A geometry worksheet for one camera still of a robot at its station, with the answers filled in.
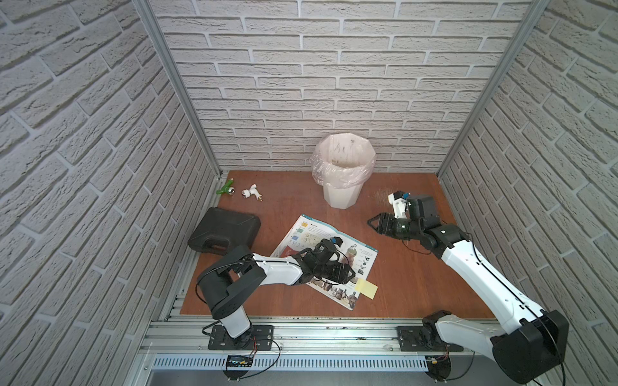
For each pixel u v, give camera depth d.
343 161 1.05
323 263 0.71
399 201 0.71
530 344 0.38
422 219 0.59
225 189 1.10
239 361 0.71
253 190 1.10
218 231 0.94
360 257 0.92
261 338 0.73
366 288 0.84
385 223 0.67
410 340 0.73
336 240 0.81
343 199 1.04
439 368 0.71
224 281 0.47
